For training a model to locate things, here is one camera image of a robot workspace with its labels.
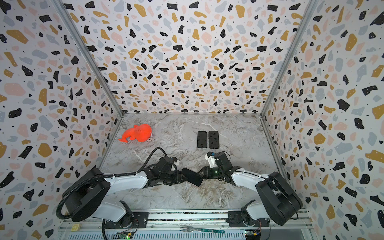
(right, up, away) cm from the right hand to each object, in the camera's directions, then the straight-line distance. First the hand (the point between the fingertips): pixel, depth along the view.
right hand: (198, 171), depth 85 cm
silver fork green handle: (-4, -23, -14) cm, 27 cm away
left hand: (-7, -3, -1) cm, 8 cm away
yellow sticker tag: (-57, -22, -15) cm, 63 cm away
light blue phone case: (+2, +16, +21) cm, 27 cm away
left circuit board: (-35, -26, -15) cm, 46 cm away
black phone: (-3, -3, 0) cm, 5 cm away
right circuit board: (+26, -26, -13) cm, 40 cm away
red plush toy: (-39, +21, +16) cm, 47 cm away
